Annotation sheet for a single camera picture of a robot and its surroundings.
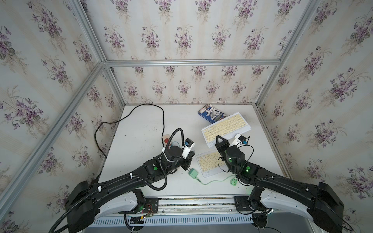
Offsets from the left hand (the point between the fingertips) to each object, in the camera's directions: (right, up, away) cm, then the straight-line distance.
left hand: (194, 153), depth 75 cm
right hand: (+14, +9, +2) cm, 16 cm away
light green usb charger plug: (-1, -14, +7) cm, 15 cm away
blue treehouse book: (+15, +22, +36) cm, 45 cm away
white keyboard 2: (+9, -10, +14) cm, 19 cm away
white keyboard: (+18, +13, +3) cm, 22 cm away
